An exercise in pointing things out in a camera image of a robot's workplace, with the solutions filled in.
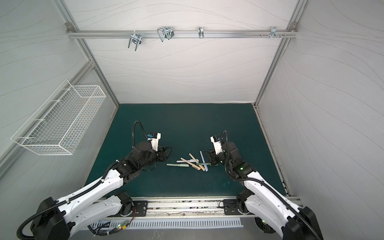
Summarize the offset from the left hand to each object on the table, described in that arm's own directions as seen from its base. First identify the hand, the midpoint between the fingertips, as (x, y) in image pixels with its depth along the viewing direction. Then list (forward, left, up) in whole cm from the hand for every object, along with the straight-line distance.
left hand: (172, 146), depth 79 cm
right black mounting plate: (-25, -31, -15) cm, 43 cm away
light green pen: (-4, -5, -16) cm, 17 cm away
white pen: (-2, -9, -15) cm, 17 cm away
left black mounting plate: (-27, +14, -16) cm, 34 cm away
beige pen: (-4, -15, -15) cm, 22 cm away
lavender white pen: (-2, -18, -15) cm, 23 cm away
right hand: (+1, -21, -2) cm, 21 cm away
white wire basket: (-1, +51, +17) cm, 54 cm away
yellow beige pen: (-4, -12, -16) cm, 20 cm away
